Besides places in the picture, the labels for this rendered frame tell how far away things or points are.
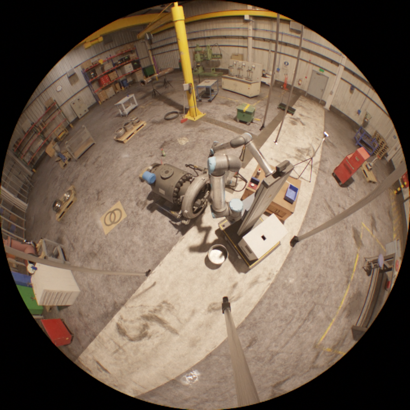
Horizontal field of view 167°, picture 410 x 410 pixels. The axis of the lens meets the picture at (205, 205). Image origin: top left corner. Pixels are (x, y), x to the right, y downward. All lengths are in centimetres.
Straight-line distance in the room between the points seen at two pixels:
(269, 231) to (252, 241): 27
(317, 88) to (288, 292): 1107
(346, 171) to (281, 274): 323
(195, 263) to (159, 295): 92
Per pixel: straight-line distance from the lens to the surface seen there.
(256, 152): 172
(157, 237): 285
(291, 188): 281
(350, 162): 441
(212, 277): 255
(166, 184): 220
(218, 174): 102
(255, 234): 182
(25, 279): 764
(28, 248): 454
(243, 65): 798
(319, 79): 1133
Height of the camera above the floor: 255
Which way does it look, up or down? 64 degrees down
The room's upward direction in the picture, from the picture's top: 11 degrees counter-clockwise
